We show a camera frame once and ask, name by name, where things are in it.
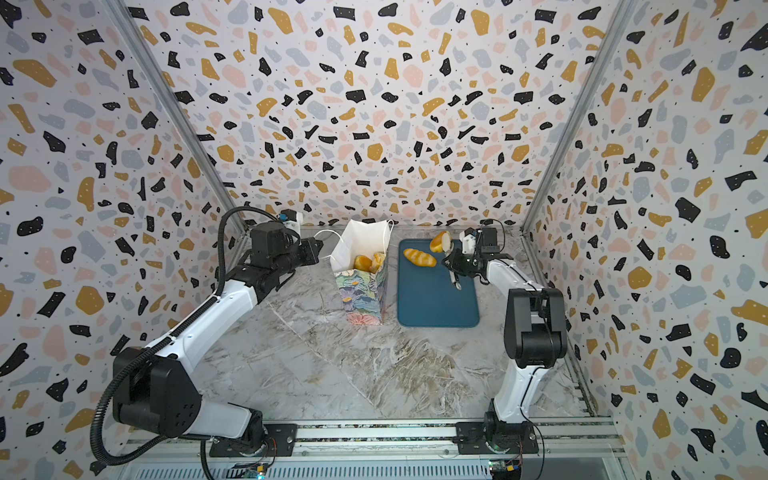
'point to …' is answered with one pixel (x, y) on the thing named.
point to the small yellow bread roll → (363, 263)
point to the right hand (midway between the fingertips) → (442, 254)
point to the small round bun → (436, 243)
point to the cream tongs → (457, 285)
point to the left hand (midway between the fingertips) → (322, 236)
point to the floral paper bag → (362, 291)
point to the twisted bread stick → (420, 258)
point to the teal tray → (427, 296)
